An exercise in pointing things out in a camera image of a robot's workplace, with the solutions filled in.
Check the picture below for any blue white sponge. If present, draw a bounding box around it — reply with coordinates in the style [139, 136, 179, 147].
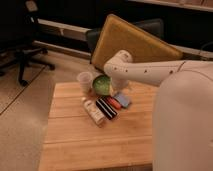
[114, 92, 131, 108]

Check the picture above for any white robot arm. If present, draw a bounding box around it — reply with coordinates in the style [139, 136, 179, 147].
[104, 51, 213, 171]

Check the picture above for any green bowl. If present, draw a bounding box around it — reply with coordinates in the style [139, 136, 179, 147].
[92, 75, 110, 96]

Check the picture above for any black white striped block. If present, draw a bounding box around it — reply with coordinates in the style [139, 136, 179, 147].
[96, 98, 117, 120]

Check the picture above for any clear plastic cup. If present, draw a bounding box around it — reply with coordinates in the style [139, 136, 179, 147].
[77, 72, 93, 93]

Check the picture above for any white bottle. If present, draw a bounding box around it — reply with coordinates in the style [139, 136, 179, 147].
[82, 97, 105, 126]

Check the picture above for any black office chair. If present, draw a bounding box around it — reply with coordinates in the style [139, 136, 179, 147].
[0, 0, 55, 86]

